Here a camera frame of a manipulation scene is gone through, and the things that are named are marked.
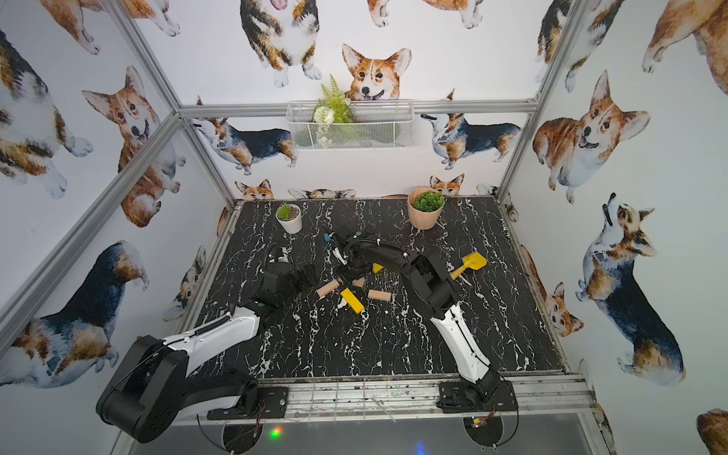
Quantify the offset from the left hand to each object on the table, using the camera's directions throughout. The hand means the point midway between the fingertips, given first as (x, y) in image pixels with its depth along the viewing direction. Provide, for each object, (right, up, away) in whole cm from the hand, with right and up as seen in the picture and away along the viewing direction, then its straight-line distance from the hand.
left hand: (307, 264), depth 89 cm
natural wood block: (+5, -9, +6) cm, 12 cm away
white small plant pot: (-9, +13, +18) cm, 24 cm away
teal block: (+2, +8, +21) cm, 22 cm away
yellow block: (+14, -12, +3) cm, 19 cm away
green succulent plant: (+41, +21, +16) cm, 49 cm away
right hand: (+12, -5, +7) cm, 15 cm away
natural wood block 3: (+16, -7, +5) cm, 18 cm away
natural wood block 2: (+23, -11, +4) cm, 25 cm away
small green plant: (-13, +17, +15) cm, 26 cm away
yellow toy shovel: (+57, 0, +12) cm, 58 cm away
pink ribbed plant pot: (+39, +14, +16) cm, 45 cm away
